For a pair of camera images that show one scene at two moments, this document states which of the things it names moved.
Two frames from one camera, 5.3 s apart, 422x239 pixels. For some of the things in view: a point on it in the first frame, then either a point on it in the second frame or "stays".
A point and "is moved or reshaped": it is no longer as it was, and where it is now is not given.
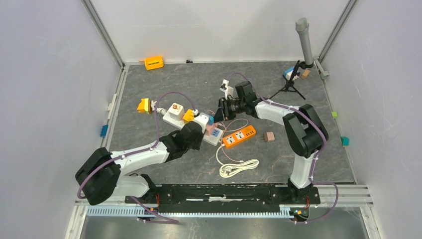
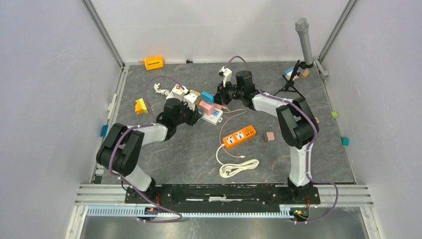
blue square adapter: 211,120 → 207,97
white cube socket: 176,112 is moved or reshaped
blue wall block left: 104,130 stays
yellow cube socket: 188,116 is moved or reshaped
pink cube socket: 209,129 → 206,108
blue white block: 287,73 stays
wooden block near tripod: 305,73 stays
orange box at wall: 154,62 stays
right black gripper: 223,103 → 218,98
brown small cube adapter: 269,136 stays
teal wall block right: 345,141 stays
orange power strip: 239,136 stays
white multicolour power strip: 213,137 → 214,118
